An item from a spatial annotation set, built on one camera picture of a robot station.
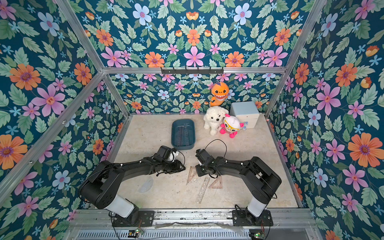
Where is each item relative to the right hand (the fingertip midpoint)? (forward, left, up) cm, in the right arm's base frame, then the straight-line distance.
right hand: (199, 169), depth 90 cm
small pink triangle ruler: (-9, -8, 0) cm, 13 cm away
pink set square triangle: (-2, +4, -1) cm, 5 cm away
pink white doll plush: (+24, -20, +14) cm, 34 cm away
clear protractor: (-11, +30, 0) cm, 32 cm away
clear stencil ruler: (+26, +10, 0) cm, 28 cm away
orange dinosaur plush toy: (+42, -12, +28) cm, 52 cm away
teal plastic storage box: (+27, +14, 0) cm, 30 cm away
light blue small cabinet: (+37, -32, +14) cm, 51 cm away
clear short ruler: (-12, -2, -1) cm, 12 cm away
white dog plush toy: (+28, -8, +17) cm, 33 cm away
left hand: (0, +8, +2) cm, 9 cm away
